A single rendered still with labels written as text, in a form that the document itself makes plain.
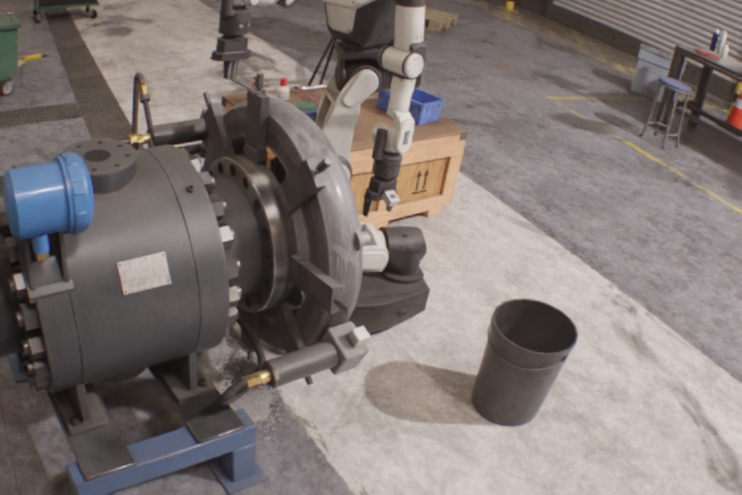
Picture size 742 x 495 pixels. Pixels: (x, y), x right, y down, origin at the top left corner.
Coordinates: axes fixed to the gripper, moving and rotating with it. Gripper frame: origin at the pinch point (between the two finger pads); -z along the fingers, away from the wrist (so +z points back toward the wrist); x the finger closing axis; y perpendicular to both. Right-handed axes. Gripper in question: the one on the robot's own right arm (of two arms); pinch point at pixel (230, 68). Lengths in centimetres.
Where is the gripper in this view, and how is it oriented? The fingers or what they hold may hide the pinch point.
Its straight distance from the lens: 193.8
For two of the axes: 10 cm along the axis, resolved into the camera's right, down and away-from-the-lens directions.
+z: 1.1, -9.1, -4.1
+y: 6.4, 3.8, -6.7
